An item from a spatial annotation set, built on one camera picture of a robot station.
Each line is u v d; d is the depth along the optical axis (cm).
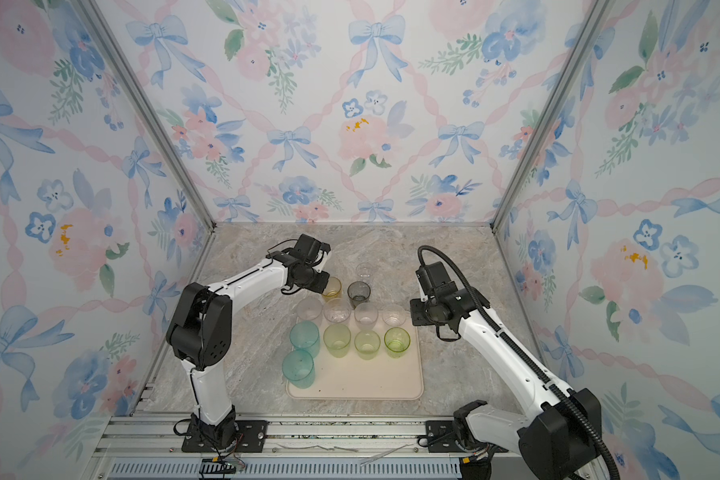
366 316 93
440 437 72
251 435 75
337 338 88
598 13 69
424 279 63
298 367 82
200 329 50
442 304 55
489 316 50
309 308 91
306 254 77
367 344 90
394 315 95
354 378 84
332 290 97
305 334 83
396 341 88
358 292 98
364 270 104
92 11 69
